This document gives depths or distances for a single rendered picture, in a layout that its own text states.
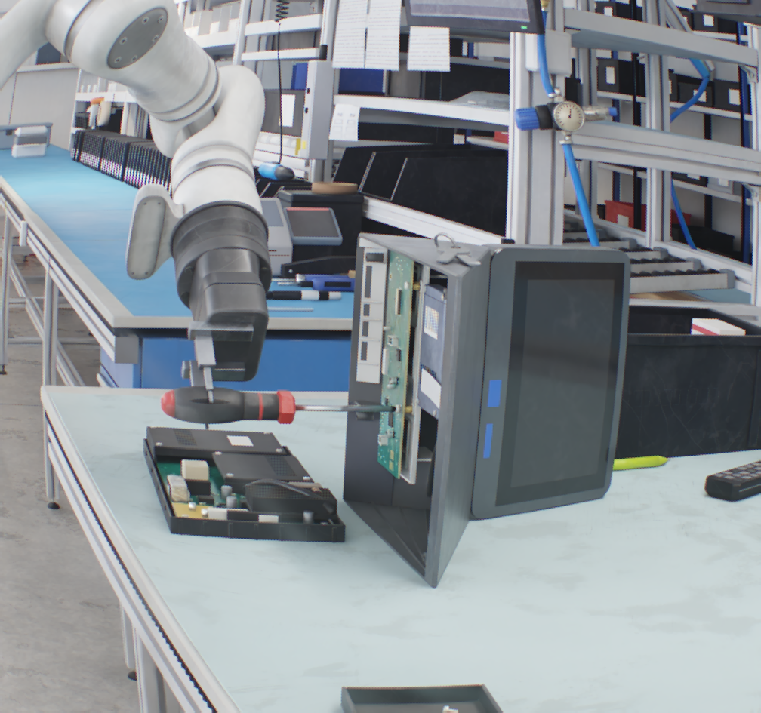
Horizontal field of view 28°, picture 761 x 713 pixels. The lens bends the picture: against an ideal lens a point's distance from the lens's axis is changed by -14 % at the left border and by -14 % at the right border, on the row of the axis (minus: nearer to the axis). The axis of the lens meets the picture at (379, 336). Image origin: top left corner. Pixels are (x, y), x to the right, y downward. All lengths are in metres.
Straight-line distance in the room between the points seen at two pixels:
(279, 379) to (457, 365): 1.75
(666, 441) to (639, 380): 0.07
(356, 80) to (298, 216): 2.28
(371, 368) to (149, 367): 1.48
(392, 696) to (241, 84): 0.69
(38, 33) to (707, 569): 0.66
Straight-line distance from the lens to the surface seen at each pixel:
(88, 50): 1.12
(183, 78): 1.28
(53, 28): 1.14
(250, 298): 1.22
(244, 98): 1.40
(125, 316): 2.74
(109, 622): 3.95
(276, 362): 2.81
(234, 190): 1.31
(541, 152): 2.83
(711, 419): 1.58
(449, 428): 1.09
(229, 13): 5.37
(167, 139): 1.39
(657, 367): 1.54
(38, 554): 4.48
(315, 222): 3.39
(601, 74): 9.16
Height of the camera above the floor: 1.33
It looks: 9 degrees down
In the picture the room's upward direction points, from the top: 3 degrees clockwise
